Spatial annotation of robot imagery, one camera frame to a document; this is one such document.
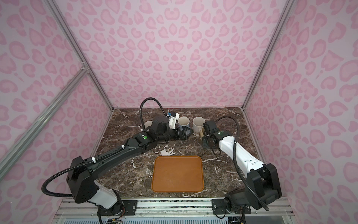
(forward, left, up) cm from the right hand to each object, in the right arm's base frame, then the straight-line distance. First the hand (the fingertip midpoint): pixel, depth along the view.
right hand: (207, 142), depth 85 cm
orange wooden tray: (-15, +18, -11) cm, 26 cm away
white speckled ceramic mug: (+19, +5, -5) cm, 20 cm away
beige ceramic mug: (+4, +4, +4) cm, 7 cm away
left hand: (-1, +10, +15) cm, 18 cm away
